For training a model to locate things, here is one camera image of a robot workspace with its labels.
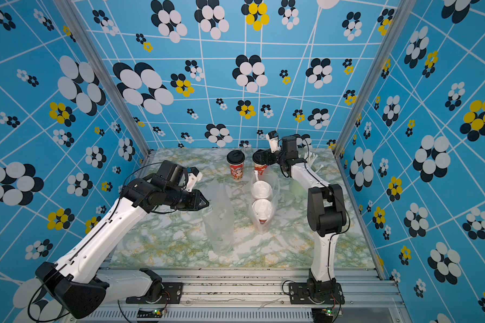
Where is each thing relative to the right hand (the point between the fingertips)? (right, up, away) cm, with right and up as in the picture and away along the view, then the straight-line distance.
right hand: (266, 150), depth 97 cm
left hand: (-23, -21, -26) cm, 40 cm away
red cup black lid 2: (-4, -4, -8) cm, 9 cm away
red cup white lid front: (-3, -18, -15) cm, 23 cm away
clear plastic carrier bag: (+1, -12, -16) cm, 20 cm away
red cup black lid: (-15, -4, -3) cm, 16 cm away
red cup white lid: (-3, -25, -21) cm, 33 cm away
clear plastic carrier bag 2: (-22, -31, -8) cm, 39 cm away
